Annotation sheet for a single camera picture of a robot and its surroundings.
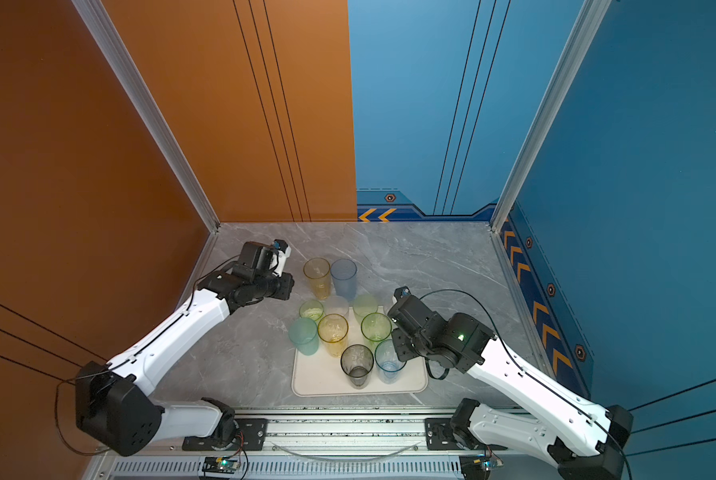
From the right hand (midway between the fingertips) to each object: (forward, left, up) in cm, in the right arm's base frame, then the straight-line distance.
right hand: (397, 340), depth 71 cm
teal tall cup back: (+9, +27, -15) cm, 32 cm away
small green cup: (+17, +25, -14) cm, 33 cm away
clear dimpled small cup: (+15, +17, -9) cm, 24 cm away
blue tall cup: (+24, +15, -4) cm, 28 cm away
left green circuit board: (-22, +44, -19) cm, 53 cm away
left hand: (+18, +28, 0) cm, 34 cm away
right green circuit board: (-23, -19, -20) cm, 36 cm away
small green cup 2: (+15, +8, -9) cm, 20 cm away
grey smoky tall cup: (-2, +10, -7) cm, 13 cm away
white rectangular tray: (-2, +21, -18) cm, 27 cm away
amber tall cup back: (+5, +16, -5) cm, 18 cm away
